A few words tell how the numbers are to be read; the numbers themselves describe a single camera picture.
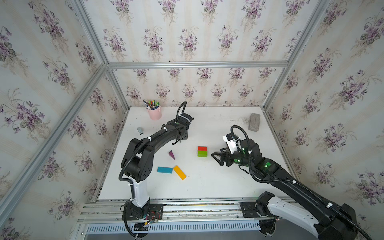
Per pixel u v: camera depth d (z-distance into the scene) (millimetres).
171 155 913
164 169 879
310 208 457
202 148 956
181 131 669
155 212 726
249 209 734
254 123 1073
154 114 1092
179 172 872
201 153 947
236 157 645
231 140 658
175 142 779
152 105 1063
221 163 665
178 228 765
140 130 1014
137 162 487
